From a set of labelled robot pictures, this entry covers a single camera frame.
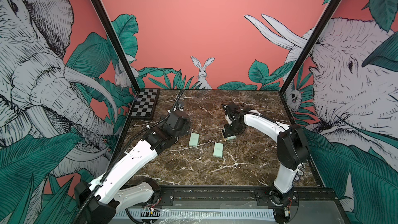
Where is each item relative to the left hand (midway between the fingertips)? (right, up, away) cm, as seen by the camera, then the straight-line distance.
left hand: (177, 118), depth 75 cm
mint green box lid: (+28, -12, +11) cm, 33 cm away
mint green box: (+7, -15, +18) cm, 25 cm away
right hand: (+27, -10, +15) cm, 32 cm away
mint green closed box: (+21, -20, +13) cm, 32 cm away
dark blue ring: (+38, -17, +18) cm, 46 cm away
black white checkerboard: (-29, +7, +35) cm, 46 cm away
